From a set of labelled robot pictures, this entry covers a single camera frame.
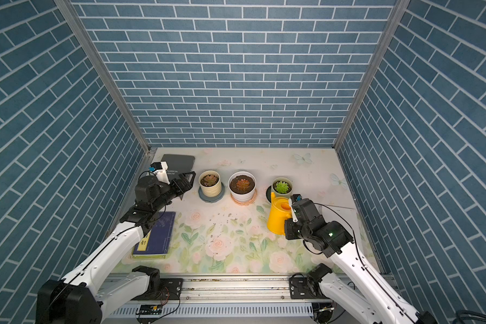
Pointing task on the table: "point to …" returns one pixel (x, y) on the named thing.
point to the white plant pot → (239, 195)
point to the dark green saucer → (268, 194)
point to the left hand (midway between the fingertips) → (194, 176)
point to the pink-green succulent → (210, 180)
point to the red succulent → (243, 184)
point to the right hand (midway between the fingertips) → (288, 225)
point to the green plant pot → (284, 179)
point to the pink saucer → (246, 202)
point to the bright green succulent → (281, 187)
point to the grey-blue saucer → (211, 199)
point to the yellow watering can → (280, 210)
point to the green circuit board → (152, 309)
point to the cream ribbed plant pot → (213, 190)
